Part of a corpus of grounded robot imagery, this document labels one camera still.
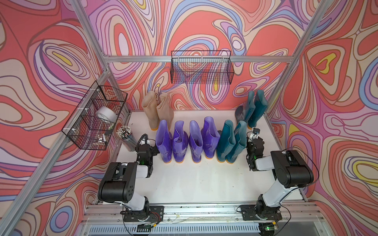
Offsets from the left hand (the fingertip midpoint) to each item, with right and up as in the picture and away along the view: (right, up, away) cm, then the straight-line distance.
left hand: (150, 143), depth 93 cm
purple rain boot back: (+36, +5, -20) cm, 41 cm away
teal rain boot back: (+44, +4, -20) cm, 49 cm away
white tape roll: (-18, +18, -19) cm, 32 cm away
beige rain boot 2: (+1, +25, -5) cm, 25 cm away
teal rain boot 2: (+69, +23, -6) cm, 73 cm away
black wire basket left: (-28, +13, -14) cm, 34 cm away
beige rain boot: (+11, +21, -7) cm, 24 cm away
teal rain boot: (+62, +20, +5) cm, 65 cm away
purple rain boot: (+21, +4, -24) cm, 32 cm away
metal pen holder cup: (-13, +8, -9) cm, 17 cm away
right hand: (+64, +4, +2) cm, 64 cm away
